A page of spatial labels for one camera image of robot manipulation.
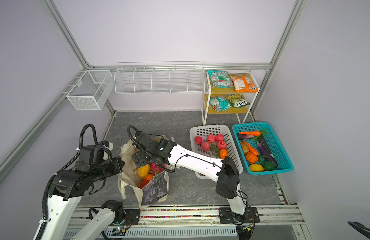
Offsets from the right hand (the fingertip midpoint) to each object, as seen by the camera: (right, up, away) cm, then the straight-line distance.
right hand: (141, 156), depth 73 cm
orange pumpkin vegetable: (+60, -4, +15) cm, 62 cm away
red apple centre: (+44, +3, +22) cm, 49 cm away
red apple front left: (+34, +2, +21) cm, 40 cm away
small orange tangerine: (+44, -2, +18) cm, 48 cm away
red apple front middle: (+38, +7, +25) cm, 46 cm away
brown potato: (+59, +1, +21) cm, 62 cm away
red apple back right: (+44, +7, +26) cm, 51 cm away
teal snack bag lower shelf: (+44, +30, +26) cm, 59 cm away
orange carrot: (+67, +10, +27) cm, 73 cm away
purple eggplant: (+70, 0, +22) cm, 74 cm away
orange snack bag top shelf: (+54, +39, +11) cm, 68 cm away
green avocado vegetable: (+69, -8, +12) cm, 70 cm away
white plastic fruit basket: (+41, +5, +26) cm, 49 cm away
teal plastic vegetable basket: (+78, -7, +12) cm, 79 cm away
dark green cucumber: (+72, +5, +26) cm, 77 cm away
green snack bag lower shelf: (+57, +32, +29) cm, 71 cm away
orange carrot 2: (+64, 0, +23) cm, 68 cm away
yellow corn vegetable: (+62, -9, +12) cm, 64 cm away
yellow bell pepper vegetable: (-1, -9, +6) cm, 11 cm away
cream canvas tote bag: (+7, -16, -2) cm, 17 cm away
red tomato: (0, -15, +6) cm, 16 cm away
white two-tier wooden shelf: (+35, +26, +22) cm, 49 cm away
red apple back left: (+29, +6, +25) cm, 39 cm away
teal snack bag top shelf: (+42, +43, +16) cm, 63 cm away
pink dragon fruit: (+5, -9, +8) cm, 13 cm away
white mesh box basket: (-40, +38, +23) cm, 60 cm away
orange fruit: (+1, -13, +8) cm, 15 cm away
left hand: (-6, -3, -6) cm, 9 cm away
